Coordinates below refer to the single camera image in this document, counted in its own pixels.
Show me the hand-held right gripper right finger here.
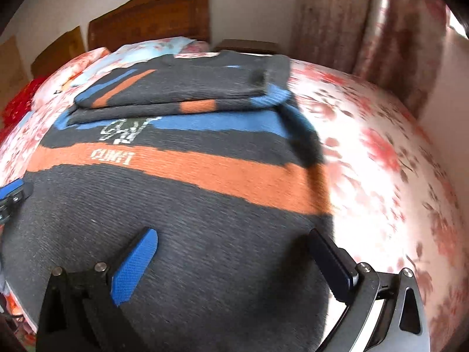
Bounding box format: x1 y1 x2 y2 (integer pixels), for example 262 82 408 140
308 228 430 352

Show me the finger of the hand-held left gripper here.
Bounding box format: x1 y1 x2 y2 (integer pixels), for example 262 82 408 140
0 180 34 225

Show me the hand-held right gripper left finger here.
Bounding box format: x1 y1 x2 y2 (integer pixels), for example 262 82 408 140
35 226 159 352

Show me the dark grey striped knit sweater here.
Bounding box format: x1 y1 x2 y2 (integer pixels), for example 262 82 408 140
0 49 335 352

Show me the red patterned blanket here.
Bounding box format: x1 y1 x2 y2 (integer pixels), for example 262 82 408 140
0 77 46 130

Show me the pink floral bed sheet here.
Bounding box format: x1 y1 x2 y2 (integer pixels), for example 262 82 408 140
0 53 463 352

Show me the cardboard box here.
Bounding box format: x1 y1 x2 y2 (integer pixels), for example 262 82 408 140
0 36 30 108

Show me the pink floral pillow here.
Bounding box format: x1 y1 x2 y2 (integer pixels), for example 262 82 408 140
31 47 111 111

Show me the small wooden headboard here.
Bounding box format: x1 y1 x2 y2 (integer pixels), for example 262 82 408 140
31 26 86 77

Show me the light blue floral pillow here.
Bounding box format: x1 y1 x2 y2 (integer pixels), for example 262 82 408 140
79 37 195 85

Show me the large wooden headboard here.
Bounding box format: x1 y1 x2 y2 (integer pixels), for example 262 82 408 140
88 0 211 52

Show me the dark wooden nightstand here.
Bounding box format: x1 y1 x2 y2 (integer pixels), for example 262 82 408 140
214 39 281 55

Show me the pink floral curtain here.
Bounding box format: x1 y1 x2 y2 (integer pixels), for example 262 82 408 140
289 0 449 110

